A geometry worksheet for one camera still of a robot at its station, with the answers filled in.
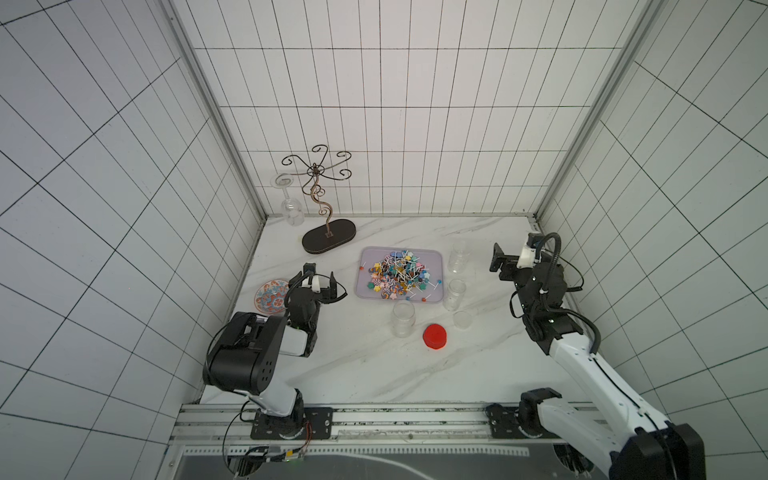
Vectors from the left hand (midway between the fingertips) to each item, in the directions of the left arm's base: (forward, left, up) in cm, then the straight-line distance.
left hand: (316, 275), depth 94 cm
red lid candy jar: (-14, -28, -2) cm, 31 cm away
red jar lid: (-17, -37, -6) cm, 42 cm away
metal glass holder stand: (+21, -1, -5) cm, 22 cm away
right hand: (-1, -58, +19) cm, 61 cm away
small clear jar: (-6, -44, -5) cm, 45 cm away
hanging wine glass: (+16, +8, +14) cm, 23 cm away
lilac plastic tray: (+3, -27, -3) cm, 28 cm away
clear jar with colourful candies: (+8, -47, +1) cm, 48 cm away
